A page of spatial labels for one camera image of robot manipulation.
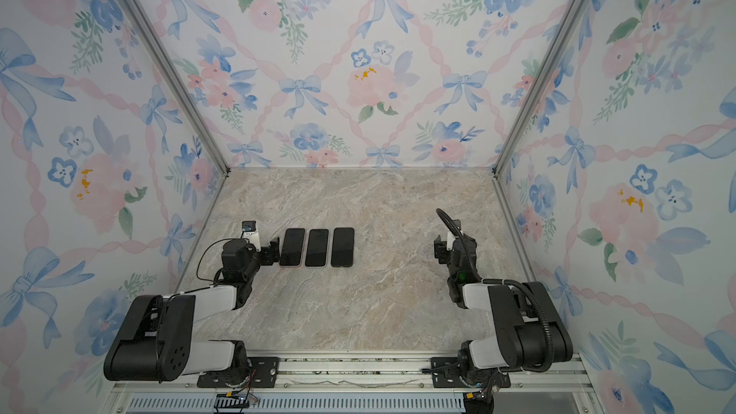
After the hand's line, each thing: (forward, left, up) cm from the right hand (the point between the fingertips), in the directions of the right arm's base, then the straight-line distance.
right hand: (452, 233), depth 93 cm
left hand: (-2, +60, +1) cm, 60 cm away
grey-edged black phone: (-1, +37, -10) cm, 38 cm away
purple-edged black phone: (-2, +53, -6) cm, 53 cm away
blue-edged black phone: (-2, +45, -7) cm, 46 cm away
